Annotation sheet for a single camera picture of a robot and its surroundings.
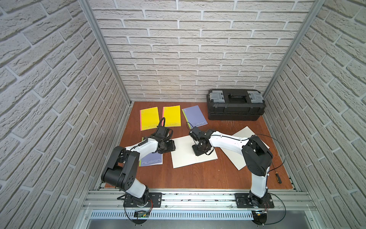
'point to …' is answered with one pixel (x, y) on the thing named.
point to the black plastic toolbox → (235, 104)
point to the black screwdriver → (278, 177)
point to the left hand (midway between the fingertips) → (174, 146)
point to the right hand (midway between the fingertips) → (199, 151)
